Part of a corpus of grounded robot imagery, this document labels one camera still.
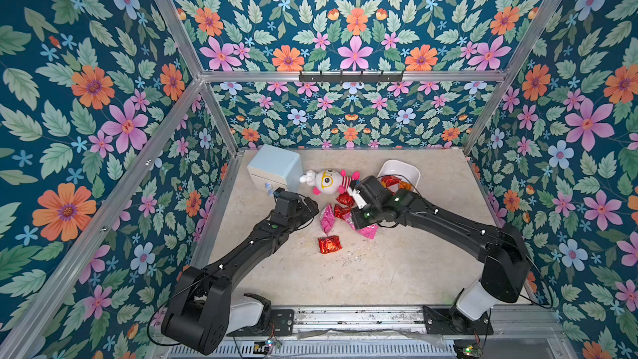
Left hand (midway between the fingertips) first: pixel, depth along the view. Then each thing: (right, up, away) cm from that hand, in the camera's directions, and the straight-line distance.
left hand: (313, 207), depth 87 cm
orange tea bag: (+38, +7, +17) cm, 42 cm away
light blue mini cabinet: (-13, +14, +4) cm, 20 cm away
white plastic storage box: (+33, +13, +20) cm, 41 cm away
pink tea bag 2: (+19, -7, -7) cm, 21 cm away
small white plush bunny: (-4, +10, +17) cm, 20 cm away
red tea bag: (+6, -13, 0) cm, 15 cm away
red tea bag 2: (+31, +9, +17) cm, 37 cm away
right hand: (+13, -3, -6) cm, 15 cm away
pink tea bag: (+5, -5, +6) cm, 9 cm away
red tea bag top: (+10, -3, +8) cm, 13 cm away
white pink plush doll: (+6, +9, +11) cm, 15 cm away
